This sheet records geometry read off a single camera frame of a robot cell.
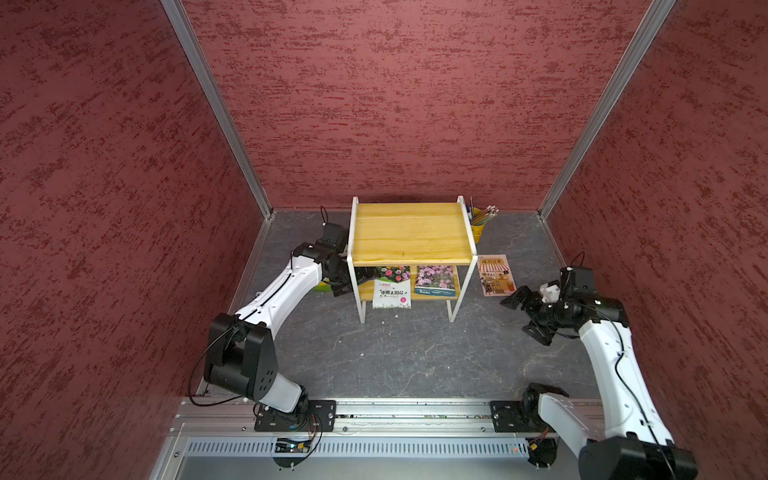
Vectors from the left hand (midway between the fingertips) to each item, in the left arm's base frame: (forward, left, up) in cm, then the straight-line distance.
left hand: (366, 287), depth 83 cm
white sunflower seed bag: (-2, -7, +3) cm, 8 cm away
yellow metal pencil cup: (+27, -38, -4) cm, 46 cm away
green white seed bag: (-4, +10, +7) cm, 13 cm away
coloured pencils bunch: (+29, -38, 0) cm, 48 cm away
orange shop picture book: (+14, -44, -14) cm, 48 cm away
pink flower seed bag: (+1, -19, +3) cm, 20 cm away
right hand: (-10, -38, +2) cm, 39 cm away
